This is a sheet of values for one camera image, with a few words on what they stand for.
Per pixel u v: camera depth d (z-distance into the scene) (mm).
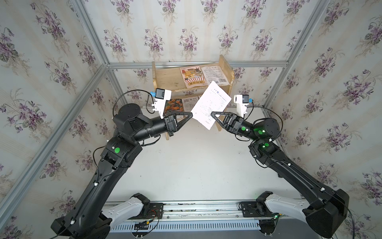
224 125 520
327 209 368
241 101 506
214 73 773
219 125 539
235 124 491
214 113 521
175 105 921
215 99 507
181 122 496
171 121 425
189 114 489
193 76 754
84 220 350
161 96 431
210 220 712
